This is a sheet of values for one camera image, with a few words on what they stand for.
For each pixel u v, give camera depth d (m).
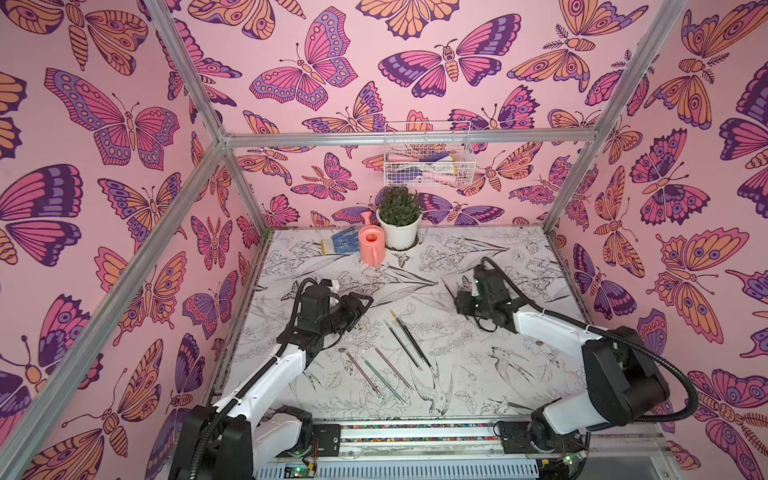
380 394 0.81
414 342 0.90
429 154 0.95
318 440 0.73
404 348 0.90
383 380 0.84
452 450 0.73
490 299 0.70
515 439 0.73
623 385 0.43
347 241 1.17
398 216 1.03
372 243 1.02
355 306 0.73
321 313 0.65
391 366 0.86
